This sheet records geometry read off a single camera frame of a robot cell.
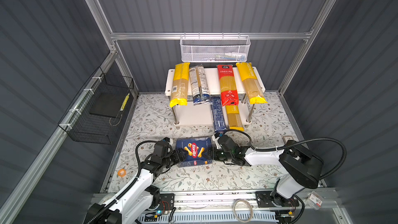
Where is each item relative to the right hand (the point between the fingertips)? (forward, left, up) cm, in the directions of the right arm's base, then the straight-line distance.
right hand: (206, 155), depth 84 cm
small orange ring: (-9, +46, -4) cm, 47 cm away
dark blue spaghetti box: (+5, +6, +1) cm, 8 cm away
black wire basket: (+7, +55, +24) cm, 60 cm away
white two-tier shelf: (+25, +7, +2) cm, 26 cm away
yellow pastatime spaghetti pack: (+20, -18, +4) cm, 27 cm away
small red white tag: (-21, -51, -3) cm, 55 cm away
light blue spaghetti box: (+18, -8, +6) cm, 21 cm away
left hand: (-1, +11, +1) cm, 11 cm away
